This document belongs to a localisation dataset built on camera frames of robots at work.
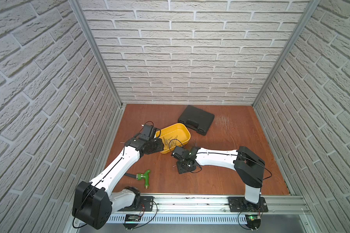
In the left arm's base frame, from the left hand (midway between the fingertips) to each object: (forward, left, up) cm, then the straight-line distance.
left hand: (163, 143), depth 82 cm
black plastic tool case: (+26, -23, -10) cm, 36 cm away
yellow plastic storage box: (+14, -9, -13) cm, 21 cm away
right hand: (-10, -12, -12) cm, 20 cm away
